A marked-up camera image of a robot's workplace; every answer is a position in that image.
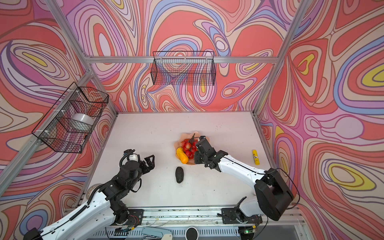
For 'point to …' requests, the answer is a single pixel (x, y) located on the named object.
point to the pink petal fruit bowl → (178, 144)
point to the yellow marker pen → (256, 157)
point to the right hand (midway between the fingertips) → (198, 159)
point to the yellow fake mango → (182, 155)
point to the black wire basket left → (69, 124)
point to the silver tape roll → (82, 121)
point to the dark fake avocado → (179, 174)
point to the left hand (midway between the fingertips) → (151, 158)
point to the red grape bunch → (189, 146)
